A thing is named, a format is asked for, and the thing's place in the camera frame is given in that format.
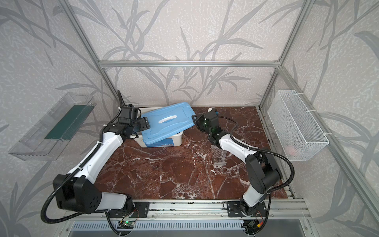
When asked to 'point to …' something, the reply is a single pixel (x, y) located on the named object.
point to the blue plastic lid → (168, 122)
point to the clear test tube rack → (218, 155)
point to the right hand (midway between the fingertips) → (191, 112)
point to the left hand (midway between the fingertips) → (144, 118)
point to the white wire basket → (300, 135)
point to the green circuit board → (126, 224)
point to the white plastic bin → (138, 140)
